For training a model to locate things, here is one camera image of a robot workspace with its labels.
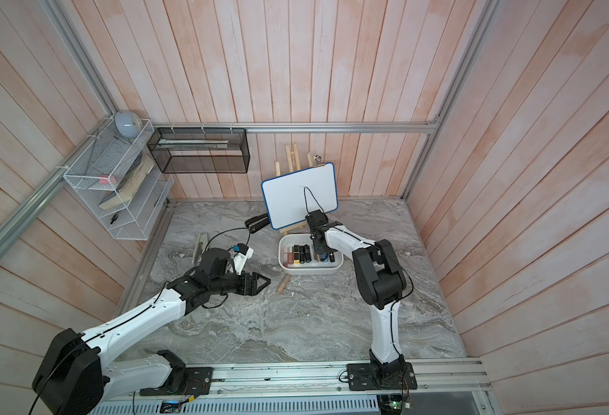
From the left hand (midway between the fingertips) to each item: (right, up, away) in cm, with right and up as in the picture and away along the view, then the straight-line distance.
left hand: (261, 284), depth 80 cm
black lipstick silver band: (+13, +7, +19) cm, 25 cm away
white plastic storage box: (+20, +4, +18) cm, 27 cm away
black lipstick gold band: (+25, +6, +18) cm, 31 cm away
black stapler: (-7, +19, +30) cm, 36 cm away
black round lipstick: (+15, +8, +20) cm, 27 cm away
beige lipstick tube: (+6, -3, +12) cm, 14 cm away
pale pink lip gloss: (+7, +7, +18) cm, 21 cm away
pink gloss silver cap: (+9, +7, +20) cm, 23 cm away
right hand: (+24, +11, +21) cm, 34 cm away
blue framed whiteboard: (+9, +29, +14) cm, 34 cm away
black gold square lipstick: (+11, +7, +19) cm, 23 cm away
